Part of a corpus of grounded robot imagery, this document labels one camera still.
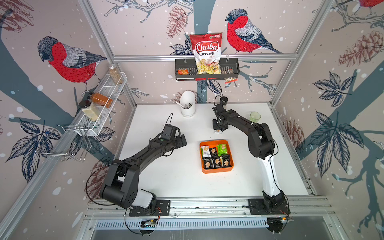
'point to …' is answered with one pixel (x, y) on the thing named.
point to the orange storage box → (213, 143)
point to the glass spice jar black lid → (223, 100)
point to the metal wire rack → (67, 141)
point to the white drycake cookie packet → (218, 131)
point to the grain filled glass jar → (116, 77)
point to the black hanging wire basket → (185, 69)
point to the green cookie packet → (222, 149)
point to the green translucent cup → (255, 116)
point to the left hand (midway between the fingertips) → (183, 139)
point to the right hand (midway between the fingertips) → (215, 125)
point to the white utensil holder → (187, 97)
